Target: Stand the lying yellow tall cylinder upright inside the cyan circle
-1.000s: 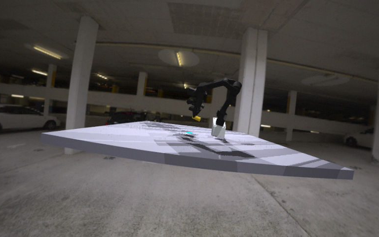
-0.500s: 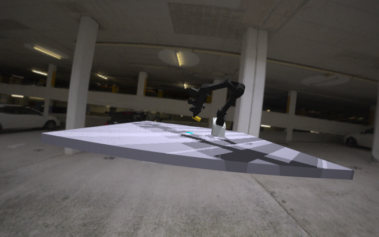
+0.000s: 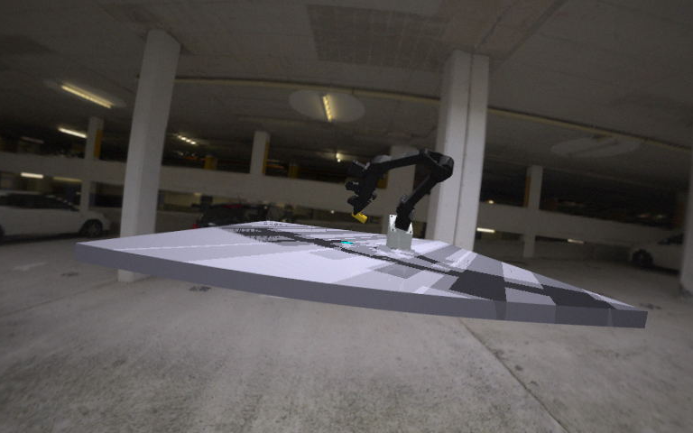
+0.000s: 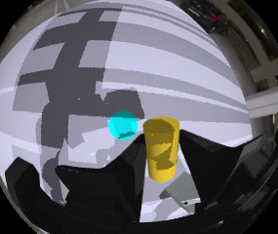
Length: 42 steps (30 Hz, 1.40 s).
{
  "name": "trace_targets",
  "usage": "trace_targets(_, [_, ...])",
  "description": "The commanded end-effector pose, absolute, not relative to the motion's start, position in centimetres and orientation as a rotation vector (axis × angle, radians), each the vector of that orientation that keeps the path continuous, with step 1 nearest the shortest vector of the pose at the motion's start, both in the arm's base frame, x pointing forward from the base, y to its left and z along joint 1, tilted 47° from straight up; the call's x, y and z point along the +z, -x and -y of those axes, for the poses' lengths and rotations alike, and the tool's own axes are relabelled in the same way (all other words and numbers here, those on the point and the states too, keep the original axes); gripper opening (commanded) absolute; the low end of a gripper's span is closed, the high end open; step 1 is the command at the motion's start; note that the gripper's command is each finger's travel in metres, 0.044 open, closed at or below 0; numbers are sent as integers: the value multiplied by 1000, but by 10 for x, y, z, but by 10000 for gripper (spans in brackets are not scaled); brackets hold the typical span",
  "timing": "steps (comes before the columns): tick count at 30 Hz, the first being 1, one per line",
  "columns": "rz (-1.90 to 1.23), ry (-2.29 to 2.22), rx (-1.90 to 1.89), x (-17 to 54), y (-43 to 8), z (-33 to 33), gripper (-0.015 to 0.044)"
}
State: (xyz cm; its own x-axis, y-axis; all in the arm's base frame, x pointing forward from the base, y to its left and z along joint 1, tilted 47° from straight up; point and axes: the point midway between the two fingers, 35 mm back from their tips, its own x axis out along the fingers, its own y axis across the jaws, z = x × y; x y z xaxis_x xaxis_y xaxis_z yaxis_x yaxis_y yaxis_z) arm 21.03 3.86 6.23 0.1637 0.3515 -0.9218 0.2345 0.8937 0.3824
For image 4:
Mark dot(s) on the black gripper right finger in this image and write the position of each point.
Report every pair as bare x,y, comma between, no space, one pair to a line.
212,164

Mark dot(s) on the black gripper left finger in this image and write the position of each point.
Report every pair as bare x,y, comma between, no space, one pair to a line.
122,178

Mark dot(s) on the yellow cylinder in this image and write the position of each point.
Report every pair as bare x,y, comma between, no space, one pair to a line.
162,136

